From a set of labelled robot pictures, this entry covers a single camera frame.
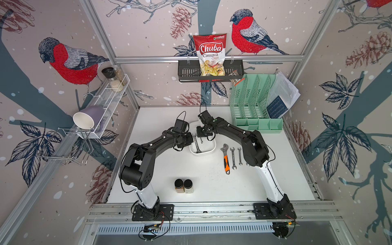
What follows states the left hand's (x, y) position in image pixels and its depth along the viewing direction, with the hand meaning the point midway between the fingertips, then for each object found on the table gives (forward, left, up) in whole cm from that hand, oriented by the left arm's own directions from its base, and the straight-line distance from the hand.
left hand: (195, 137), depth 94 cm
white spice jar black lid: (-30, +2, +3) cm, 30 cm away
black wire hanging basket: (+33, +4, +26) cm, 43 cm away
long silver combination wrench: (+1, 0, 0) cm, 1 cm away
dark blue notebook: (+21, -57, +5) cm, 61 cm away
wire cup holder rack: (-22, +47, +29) cm, 59 cm away
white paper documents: (+29, -59, +17) cm, 67 cm away
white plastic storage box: (-2, -4, -6) cm, 7 cm away
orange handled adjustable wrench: (-11, -19, -7) cm, 23 cm away
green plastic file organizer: (+40, -43, -4) cm, 59 cm away
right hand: (+6, -2, -4) cm, 7 cm away
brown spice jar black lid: (-30, +7, +3) cm, 30 cm away
